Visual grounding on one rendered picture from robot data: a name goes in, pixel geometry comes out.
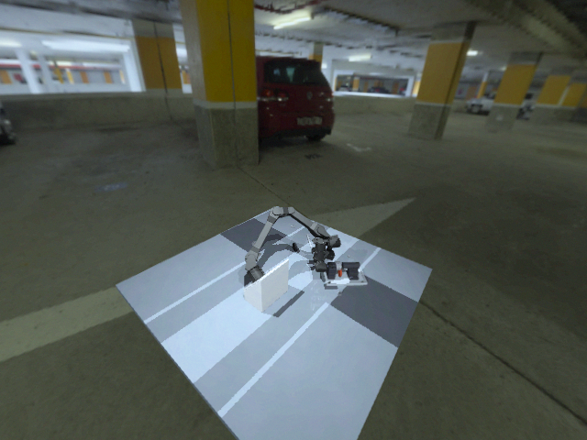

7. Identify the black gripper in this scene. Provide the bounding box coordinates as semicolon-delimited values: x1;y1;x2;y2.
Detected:
311;247;327;272

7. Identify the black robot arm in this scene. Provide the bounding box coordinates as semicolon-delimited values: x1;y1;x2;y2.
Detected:
245;207;341;284

